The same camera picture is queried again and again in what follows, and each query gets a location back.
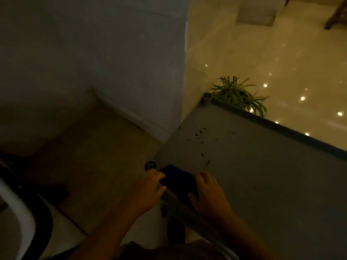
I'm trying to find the brown wooden furniture leg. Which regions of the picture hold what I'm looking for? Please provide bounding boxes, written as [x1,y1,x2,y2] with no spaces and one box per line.
[324,0,347,31]

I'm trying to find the white chair with black frame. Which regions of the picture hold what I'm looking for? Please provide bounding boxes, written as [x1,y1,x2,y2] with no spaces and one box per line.
[0,157,71,260]

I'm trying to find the dark blue cleaning cloth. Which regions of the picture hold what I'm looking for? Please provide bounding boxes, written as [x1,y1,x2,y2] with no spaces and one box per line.
[158,164,200,209]

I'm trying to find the scattered small debris bits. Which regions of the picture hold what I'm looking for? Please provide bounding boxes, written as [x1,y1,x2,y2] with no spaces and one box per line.
[185,127,222,167]

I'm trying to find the person's dark shoe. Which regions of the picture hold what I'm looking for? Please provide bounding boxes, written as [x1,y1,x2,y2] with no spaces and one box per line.
[167,216,186,246]

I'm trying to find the person's left forearm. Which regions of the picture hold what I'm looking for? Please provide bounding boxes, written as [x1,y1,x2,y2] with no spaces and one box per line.
[66,205,152,260]

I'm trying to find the person's left hand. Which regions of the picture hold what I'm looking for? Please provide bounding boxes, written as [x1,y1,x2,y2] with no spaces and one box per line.
[126,168,167,217]

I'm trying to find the person's right hand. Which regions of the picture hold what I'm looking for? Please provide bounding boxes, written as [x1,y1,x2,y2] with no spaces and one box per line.
[188,172,234,223]

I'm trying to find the green potted plant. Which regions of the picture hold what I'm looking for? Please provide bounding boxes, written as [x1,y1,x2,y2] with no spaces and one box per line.
[210,75,269,118]

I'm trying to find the person's right forearm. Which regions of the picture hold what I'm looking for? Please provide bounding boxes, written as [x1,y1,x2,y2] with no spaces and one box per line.
[211,211,274,260]

